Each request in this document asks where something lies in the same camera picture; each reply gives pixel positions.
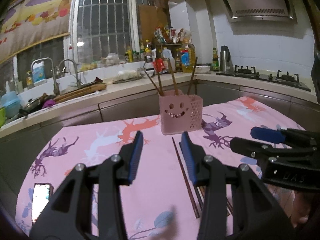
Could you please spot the black gas stove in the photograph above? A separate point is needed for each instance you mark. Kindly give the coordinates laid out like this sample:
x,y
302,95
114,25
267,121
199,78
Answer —
x,y
283,79

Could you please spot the wooden cutting board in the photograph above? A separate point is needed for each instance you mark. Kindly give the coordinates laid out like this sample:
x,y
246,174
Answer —
x,y
80,92

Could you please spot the barred kitchen window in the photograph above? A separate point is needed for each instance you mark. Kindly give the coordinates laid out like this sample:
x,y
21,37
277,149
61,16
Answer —
x,y
101,27

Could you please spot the white bowl near stove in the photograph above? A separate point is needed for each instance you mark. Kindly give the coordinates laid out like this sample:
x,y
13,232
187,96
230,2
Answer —
x,y
202,69

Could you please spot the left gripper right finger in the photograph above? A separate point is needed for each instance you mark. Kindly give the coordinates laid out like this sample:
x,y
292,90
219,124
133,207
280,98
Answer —
x,y
256,213

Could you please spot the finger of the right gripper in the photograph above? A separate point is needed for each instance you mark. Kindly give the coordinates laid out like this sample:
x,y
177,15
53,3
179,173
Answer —
x,y
268,135
249,148

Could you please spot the yellow cooking oil bottle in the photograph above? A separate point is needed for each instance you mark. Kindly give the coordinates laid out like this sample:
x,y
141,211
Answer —
x,y
188,56

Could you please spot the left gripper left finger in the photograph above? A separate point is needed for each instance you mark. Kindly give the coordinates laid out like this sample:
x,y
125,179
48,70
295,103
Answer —
x,y
87,204

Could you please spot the pink smiley utensil holder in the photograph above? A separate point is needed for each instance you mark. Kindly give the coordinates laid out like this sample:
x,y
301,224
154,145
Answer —
x,y
180,112

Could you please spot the blue plastic container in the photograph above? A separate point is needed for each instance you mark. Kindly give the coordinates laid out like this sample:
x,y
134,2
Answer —
x,y
11,103

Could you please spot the green glass sauce bottle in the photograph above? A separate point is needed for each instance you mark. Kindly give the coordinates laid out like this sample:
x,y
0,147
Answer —
x,y
215,61

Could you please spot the white plastic jug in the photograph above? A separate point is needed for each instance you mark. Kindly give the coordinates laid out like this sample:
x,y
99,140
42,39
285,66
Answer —
x,y
168,59

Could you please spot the red snack packet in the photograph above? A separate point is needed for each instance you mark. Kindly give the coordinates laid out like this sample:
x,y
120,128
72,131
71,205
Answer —
x,y
161,65

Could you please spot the chrome kitchen faucet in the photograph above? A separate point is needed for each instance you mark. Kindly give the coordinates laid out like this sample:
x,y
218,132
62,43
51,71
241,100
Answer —
x,y
73,71

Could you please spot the fruit pattern roller blind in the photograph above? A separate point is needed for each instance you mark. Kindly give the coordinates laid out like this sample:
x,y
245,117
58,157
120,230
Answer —
x,y
30,22

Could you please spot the green plastic bowl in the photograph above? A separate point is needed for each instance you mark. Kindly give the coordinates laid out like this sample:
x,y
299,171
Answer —
x,y
2,116

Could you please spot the steel thermos kettle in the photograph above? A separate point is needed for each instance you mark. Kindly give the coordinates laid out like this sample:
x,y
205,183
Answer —
x,y
225,60

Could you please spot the white blue detergent tub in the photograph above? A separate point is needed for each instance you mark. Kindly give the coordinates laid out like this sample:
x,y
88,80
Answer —
x,y
38,72

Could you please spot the smartphone with lit screen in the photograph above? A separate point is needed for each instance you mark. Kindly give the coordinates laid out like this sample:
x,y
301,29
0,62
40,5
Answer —
x,y
41,195

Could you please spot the pink floral tablecloth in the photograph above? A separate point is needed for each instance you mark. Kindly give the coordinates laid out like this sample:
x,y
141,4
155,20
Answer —
x,y
156,205

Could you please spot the dark wooden chopstick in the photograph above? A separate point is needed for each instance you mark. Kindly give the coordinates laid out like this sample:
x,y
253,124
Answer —
x,y
158,90
199,196
192,76
160,79
192,200
229,207

